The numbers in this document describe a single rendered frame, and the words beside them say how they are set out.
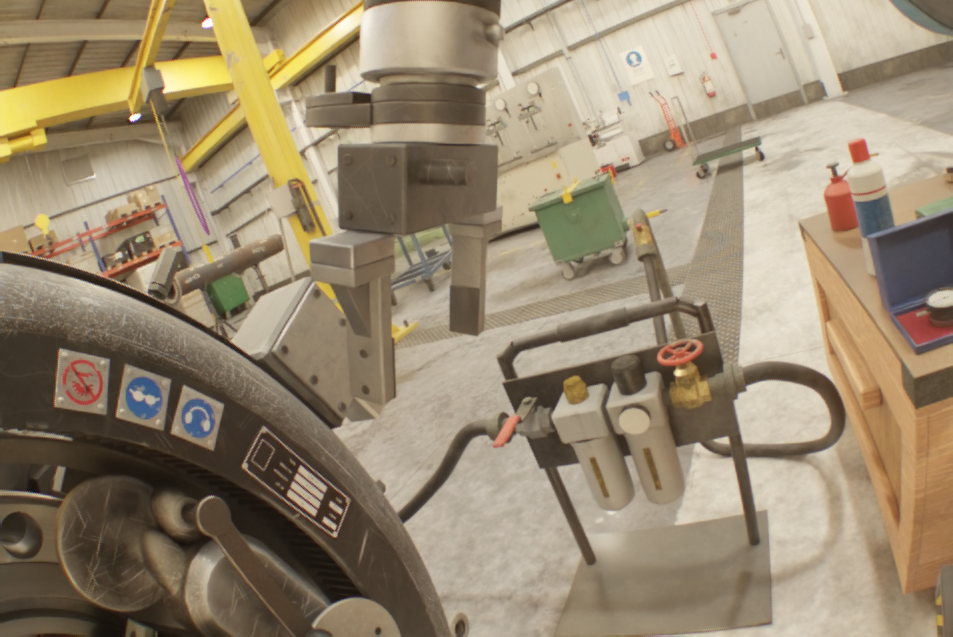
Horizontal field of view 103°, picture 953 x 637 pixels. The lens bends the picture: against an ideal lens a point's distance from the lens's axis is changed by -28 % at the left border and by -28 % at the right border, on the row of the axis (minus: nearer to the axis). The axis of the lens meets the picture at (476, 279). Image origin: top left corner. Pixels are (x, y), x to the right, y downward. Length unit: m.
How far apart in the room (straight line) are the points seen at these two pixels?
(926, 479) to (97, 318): 0.88
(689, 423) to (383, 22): 0.79
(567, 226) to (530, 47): 8.31
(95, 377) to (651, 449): 0.76
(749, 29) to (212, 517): 10.49
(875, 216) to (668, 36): 9.87
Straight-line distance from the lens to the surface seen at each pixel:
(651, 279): 1.43
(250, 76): 4.08
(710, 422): 0.93
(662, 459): 0.89
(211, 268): 7.76
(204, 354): 0.37
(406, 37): 0.32
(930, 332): 0.77
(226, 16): 4.29
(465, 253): 0.42
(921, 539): 0.90
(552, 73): 6.54
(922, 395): 0.71
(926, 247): 0.87
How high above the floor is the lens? 0.85
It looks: 10 degrees down
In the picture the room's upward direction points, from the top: 23 degrees counter-clockwise
